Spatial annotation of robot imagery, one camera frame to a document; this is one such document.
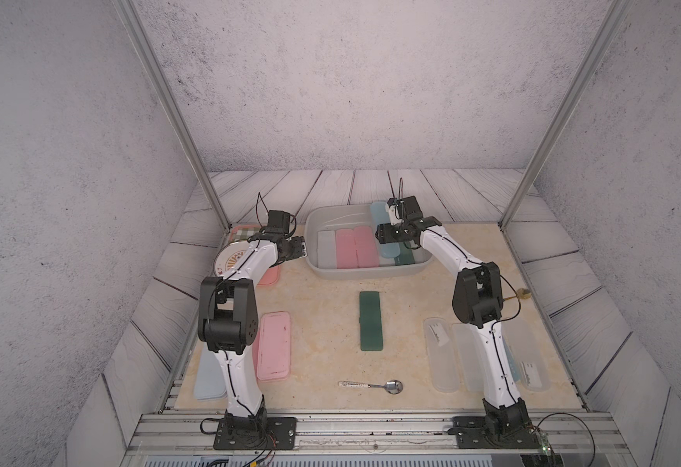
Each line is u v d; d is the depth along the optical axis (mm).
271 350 857
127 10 694
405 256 1074
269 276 1078
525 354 867
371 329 915
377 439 728
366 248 1107
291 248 890
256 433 657
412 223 817
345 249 1107
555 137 930
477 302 622
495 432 650
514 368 827
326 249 1107
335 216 1185
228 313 525
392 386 794
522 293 979
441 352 865
